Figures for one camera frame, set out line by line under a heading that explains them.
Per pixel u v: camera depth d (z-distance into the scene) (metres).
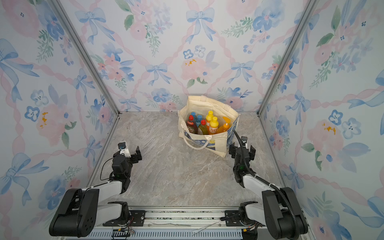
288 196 0.44
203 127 0.93
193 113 0.98
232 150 0.85
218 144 0.85
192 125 0.93
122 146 0.75
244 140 0.72
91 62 0.90
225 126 0.84
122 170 0.67
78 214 0.42
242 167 0.68
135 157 0.80
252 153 0.78
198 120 0.97
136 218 0.74
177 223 0.73
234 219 0.73
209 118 0.90
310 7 0.69
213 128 0.89
